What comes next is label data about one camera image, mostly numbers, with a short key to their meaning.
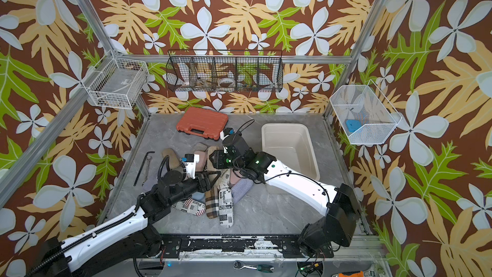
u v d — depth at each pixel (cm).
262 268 69
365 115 83
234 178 89
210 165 72
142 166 98
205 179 66
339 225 39
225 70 97
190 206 82
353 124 80
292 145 102
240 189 86
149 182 88
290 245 74
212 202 82
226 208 80
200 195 86
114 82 87
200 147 101
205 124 110
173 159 95
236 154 54
